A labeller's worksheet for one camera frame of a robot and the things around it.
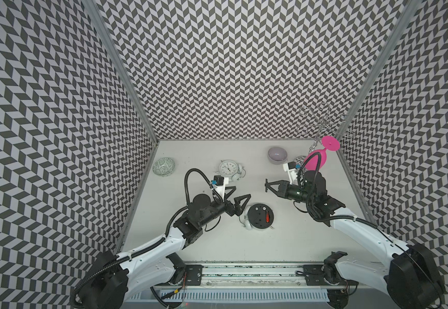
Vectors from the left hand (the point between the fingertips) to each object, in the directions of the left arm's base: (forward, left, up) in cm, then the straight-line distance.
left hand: (243, 194), depth 74 cm
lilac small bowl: (+33, -21, -16) cm, 42 cm away
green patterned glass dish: (+26, +42, -17) cm, 52 cm away
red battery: (-3, -11, -15) cm, 19 cm away
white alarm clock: (-3, -6, -15) cm, 16 cm away
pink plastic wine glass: (+16, -34, +12) cm, 39 cm away
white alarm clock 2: (+24, +6, -16) cm, 29 cm away
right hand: (+3, -10, -2) cm, 10 cm away
